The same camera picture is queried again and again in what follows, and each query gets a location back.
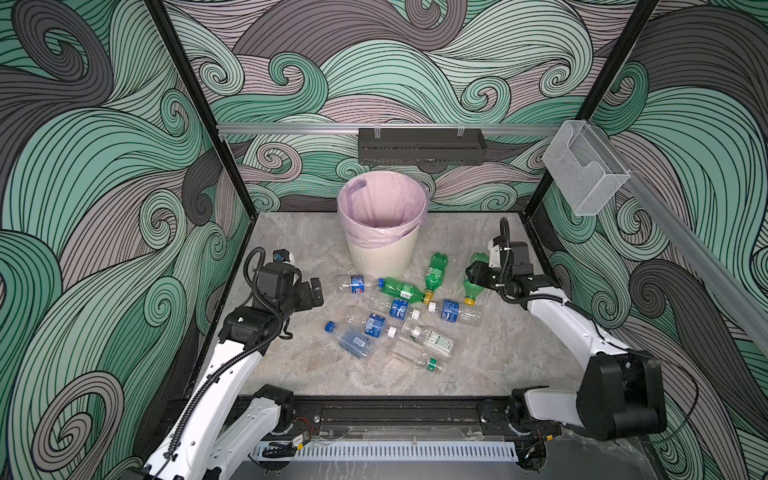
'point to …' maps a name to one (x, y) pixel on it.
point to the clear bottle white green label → (436, 342)
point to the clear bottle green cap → (416, 352)
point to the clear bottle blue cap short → (357, 344)
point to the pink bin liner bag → (378, 209)
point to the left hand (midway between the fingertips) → (304, 283)
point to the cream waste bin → (383, 262)
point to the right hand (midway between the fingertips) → (475, 270)
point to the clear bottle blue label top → (358, 285)
